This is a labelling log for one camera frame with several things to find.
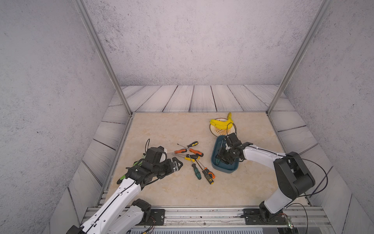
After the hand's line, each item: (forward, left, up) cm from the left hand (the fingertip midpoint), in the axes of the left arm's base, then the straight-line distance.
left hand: (180, 167), depth 76 cm
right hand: (+11, -22, -10) cm, 26 cm away
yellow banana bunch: (+37, -32, -11) cm, 50 cm away
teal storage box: (+6, -23, -11) cm, 26 cm away
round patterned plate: (+33, -26, -13) cm, 44 cm away
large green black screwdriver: (+8, -22, -9) cm, 25 cm away
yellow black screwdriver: (+12, -7, -13) cm, 19 cm away
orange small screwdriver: (+17, +2, -13) cm, 22 cm away
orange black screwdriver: (+16, -10, -12) cm, 22 cm away
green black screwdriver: (+3, -9, -12) cm, 15 cm away
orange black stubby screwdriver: (+2, -17, -13) cm, 22 cm away
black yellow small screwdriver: (+22, -8, -12) cm, 26 cm away
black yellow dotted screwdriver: (-3, -17, -12) cm, 21 cm away
